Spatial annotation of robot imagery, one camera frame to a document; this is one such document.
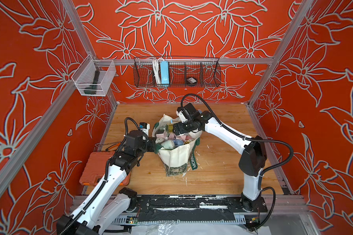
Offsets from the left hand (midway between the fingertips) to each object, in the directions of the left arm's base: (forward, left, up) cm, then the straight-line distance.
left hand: (155, 137), depth 77 cm
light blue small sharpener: (+1, -12, -5) cm, 13 cm away
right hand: (+10, -12, -2) cm, 16 cm away
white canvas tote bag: (-10, -12, -5) cm, 16 cm away
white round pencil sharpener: (-4, -7, 0) cm, 8 cm away
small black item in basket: (+40, -19, +9) cm, 45 cm away
